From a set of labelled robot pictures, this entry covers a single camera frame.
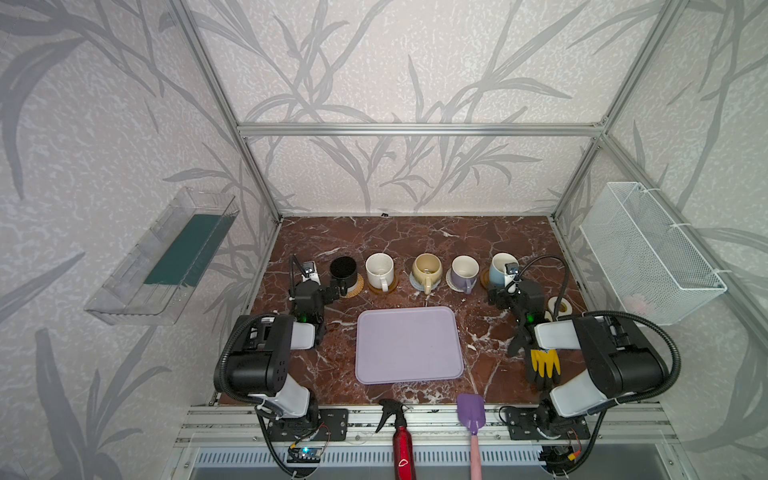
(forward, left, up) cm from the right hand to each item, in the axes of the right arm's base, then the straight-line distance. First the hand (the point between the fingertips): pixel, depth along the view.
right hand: (506, 272), depth 96 cm
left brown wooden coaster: (-3, +38, -6) cm, 38 cm away
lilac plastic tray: (-21, +32, -7) cm, 39 cm away
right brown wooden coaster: (+1, +5, -6) cm, 8 cm away
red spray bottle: (-46, +34, -2) cm, 57 cm away
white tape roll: (-9, -19, -7) cm, 22 cm away
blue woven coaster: (-2, +29, -5) cm, 29 cm away
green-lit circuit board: (-48, +57, -6) cm, 75 cm away
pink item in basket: (-19, -24, +14) cm, 34 cm away
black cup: (-2, +52, +3) cm, 52 cm away
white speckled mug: (+2, +41, -2) cm, 41 cm away
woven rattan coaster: (-3, +49, -6) cm, 49 cm away
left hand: (0, +60, +2) cm, 60 cm away
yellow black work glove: (-29, -6, -5) cm, 30 cm away
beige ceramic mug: (+4, +26, -4) cm, 26 cm away
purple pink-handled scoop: (-39, +16, -5) cm, 43 cm away
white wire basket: (-18, -21, +29) cm, 40 cm away
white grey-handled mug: (+2, +13, -4) cm, 14 cm away
